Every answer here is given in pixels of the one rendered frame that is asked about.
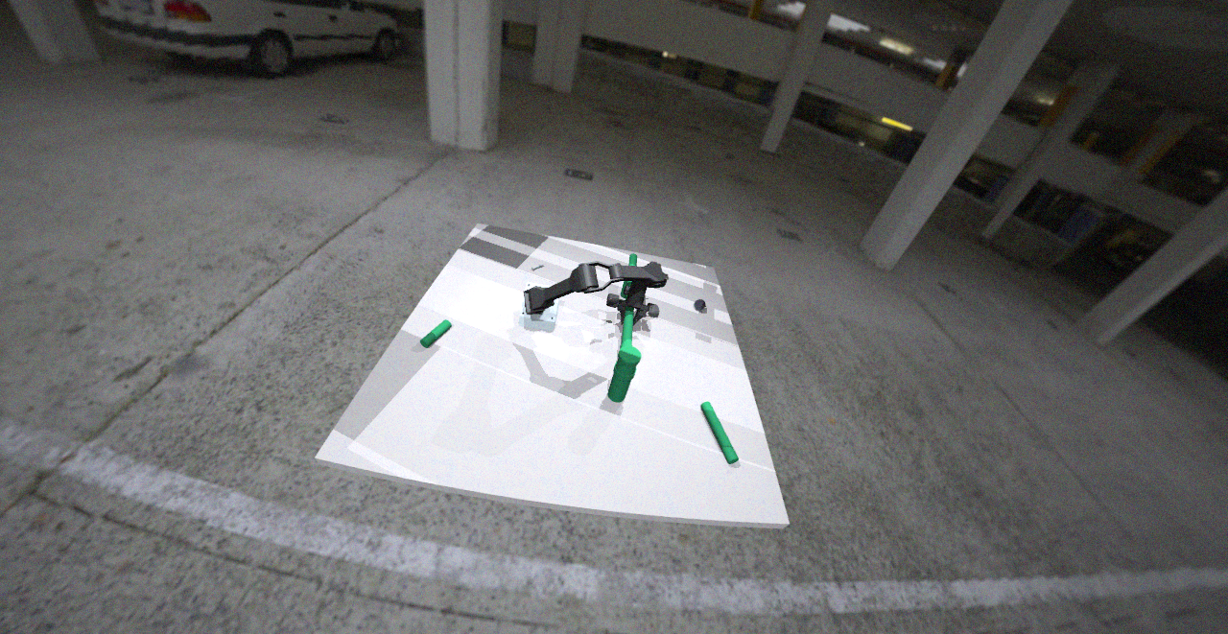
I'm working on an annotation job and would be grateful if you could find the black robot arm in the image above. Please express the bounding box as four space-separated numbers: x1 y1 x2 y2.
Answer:
523 260 669 315

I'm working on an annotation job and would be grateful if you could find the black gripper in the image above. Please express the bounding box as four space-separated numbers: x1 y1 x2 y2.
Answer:
605 286 659 326

